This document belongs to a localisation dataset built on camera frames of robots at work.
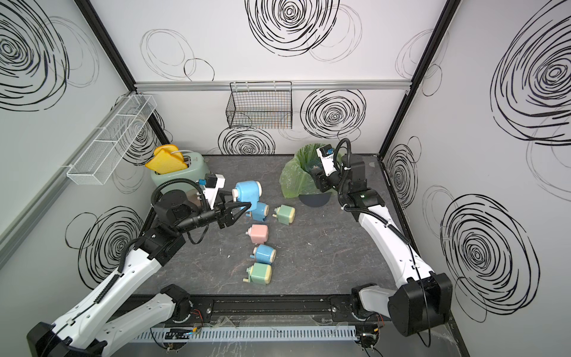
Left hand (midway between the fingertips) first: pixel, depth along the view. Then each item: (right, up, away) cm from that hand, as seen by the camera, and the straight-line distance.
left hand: (245, 201), depth 65 cm
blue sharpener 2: (+4, -21, +14) cm, 25 cm away
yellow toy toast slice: (-38, +15, +27) cm, 49 cm away
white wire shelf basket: (-50, +13, +8) cm, 52 cm away
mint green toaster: (-28, +10, +31) cm, 43 cm away
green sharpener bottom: (+3, -26, +10) cm, 28 cm away
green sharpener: (+11, -8, +25) cm, 28 cm away
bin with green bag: (+16, +6, +20) cm, 26 cm away
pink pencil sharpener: (+1, -15, +20) cm, 25 cm away
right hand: (+24, +10, +11) cm, 28 cm away
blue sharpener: (+1, -8, +25) cm, 27 cm away
